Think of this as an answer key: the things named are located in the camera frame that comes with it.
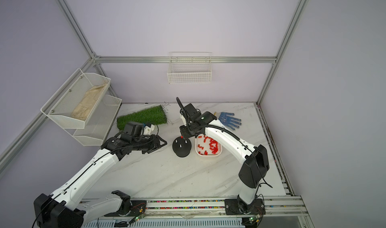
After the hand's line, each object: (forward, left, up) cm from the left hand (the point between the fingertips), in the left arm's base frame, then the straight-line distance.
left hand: (163, 146), depth 76 cm
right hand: (+7, -12, 0) cm, 14 cm away
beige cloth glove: (+16, +42, +12) cm, 46 cm away
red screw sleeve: (+1, -10, +9) cm, 13 cm away
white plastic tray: (+10, -23, -18) cm, 31 cm away
